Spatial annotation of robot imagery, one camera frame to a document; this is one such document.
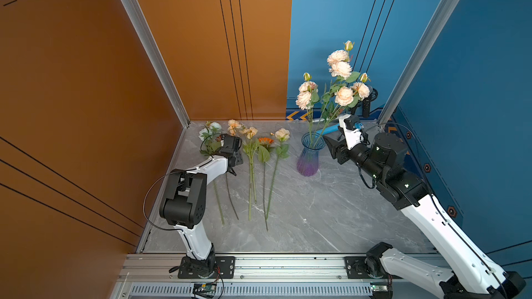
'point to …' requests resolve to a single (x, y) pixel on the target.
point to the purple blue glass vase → (307, 162)
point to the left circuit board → (204, 291)
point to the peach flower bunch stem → (249, 146)
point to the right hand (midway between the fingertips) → (333, 131)
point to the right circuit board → (379, 290)
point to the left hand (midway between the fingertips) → (232, 154)
